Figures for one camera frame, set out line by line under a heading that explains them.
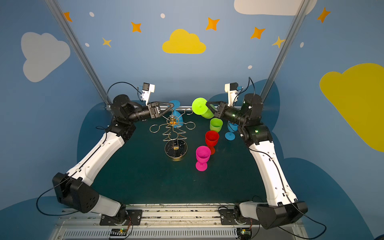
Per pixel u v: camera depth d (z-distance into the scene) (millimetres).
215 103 586
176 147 988
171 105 603
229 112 546
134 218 736
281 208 371
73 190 397
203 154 904
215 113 556
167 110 601
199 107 636
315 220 352
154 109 574
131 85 537
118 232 729
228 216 749
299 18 731
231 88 553
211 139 864
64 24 736
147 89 587
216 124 977
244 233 733
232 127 962
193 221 735
